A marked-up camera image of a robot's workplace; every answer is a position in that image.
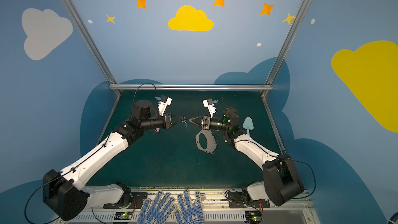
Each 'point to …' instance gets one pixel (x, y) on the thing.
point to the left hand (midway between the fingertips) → (183, 119)
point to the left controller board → (123, 215)
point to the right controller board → (255, 216)
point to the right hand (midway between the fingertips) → (191, 120)
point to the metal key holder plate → (210, 139)
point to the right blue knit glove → (192, 214)
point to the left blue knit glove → (150, 215)
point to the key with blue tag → (184, 121)
